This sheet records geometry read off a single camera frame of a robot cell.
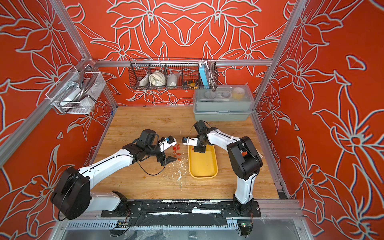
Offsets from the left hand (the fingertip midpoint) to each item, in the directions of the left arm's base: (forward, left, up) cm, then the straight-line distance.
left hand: (173, 149), depth 82 cm
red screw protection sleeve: (+7, +1, -11) cm, 13 cm away
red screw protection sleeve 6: (+7, -11, -11) cm, 17 cm away
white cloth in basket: (+34, +13, +23) cm, 43 cm away
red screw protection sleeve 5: (-1, -3, -11) cm, 12 cm away
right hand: (+9, -11, -9) cm, 17 cm away
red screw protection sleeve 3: (+4, +1, -12) cm, 13 cm away
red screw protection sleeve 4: (+3, -2, -11) cm, 12 cm away
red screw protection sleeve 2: (+8, -1, -12) cm, 14 cm away
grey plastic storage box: (+37, -33, +3) cm, 50 cm away
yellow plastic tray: (-3, -17, -11) cm, 21 cm away
